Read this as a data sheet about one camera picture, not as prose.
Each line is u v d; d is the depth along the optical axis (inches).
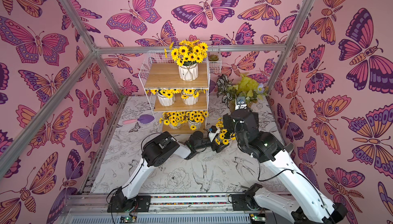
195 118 35.3
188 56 24.1
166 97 29.5
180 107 32.7
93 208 28.9
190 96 30.0
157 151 23.4
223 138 32.2
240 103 20.9
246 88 39.4
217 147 33.3
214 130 32.0
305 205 15.2
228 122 24.6
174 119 34.5
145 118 41.6
